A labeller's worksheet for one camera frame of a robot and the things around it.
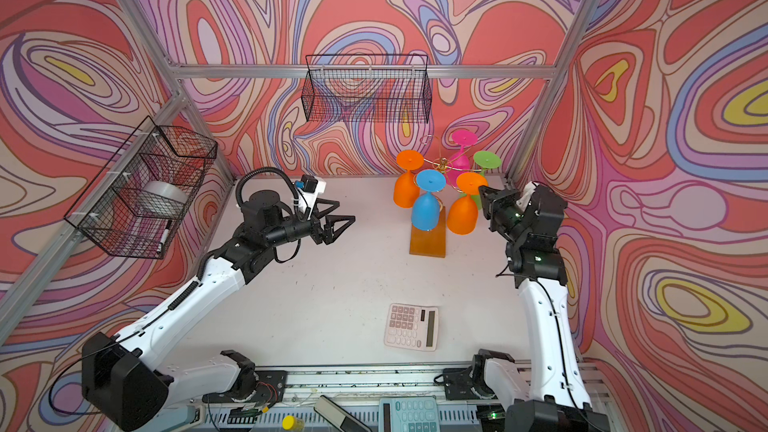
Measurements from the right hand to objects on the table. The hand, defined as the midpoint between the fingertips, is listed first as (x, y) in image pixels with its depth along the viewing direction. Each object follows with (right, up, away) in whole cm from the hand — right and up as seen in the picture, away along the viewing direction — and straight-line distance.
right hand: (478, 190), depth 70 cm
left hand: (-31, -5, 0) cm, 32 cm away
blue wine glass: (-11, -4, +8) cm, 14 cm away
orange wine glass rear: (-16, +1, +14) cm, 22 cm away
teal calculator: (-17, -52, -2) cm, 55 cm away
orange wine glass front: (-2, -5, +7) cm, 9 cm away
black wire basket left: (-81, -2, 0) cm, 81 cm away
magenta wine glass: (0, +9, +19) cm, 21 cm away
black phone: (-33, -51, -3) cm, 61 cm away
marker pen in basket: (-77, -12, +2) cm, 77 cm away
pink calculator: (-15, -37, +12) cm, 42 cm away
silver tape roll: (-77, 0, +3) cm, 77 cm away
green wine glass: (+5, +8, +8) cm, 13 cm away
